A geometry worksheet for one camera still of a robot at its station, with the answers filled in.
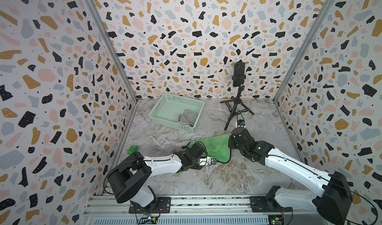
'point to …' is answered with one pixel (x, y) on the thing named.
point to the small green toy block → (132, 149)
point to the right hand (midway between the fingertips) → (231, 137)
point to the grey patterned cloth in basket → (188, 117)
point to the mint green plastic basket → (169, 107)
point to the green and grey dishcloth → (217, 147)
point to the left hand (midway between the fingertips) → (202, 154)
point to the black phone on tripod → (239, 74)
